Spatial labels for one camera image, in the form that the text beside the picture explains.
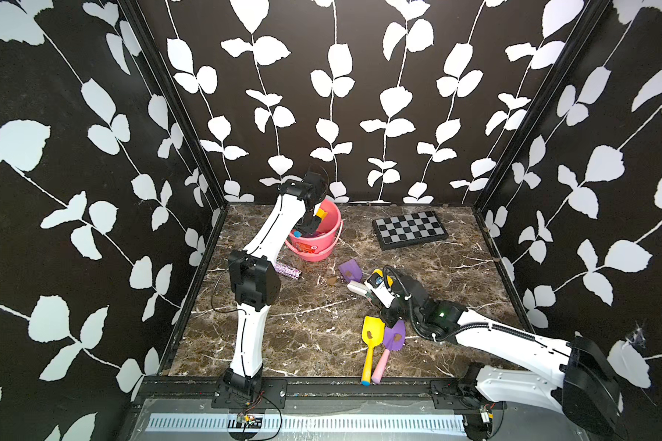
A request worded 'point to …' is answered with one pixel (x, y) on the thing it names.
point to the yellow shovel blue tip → (372, 333)
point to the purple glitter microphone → (288, 271)
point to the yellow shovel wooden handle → (390, 281)
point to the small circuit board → (247, 421)
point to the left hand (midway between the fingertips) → (303, 223)
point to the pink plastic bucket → (320, 246)
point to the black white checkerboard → (408, 229)
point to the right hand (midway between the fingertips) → (372, 295)
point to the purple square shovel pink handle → (351, 271)
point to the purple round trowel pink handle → (393, 339)
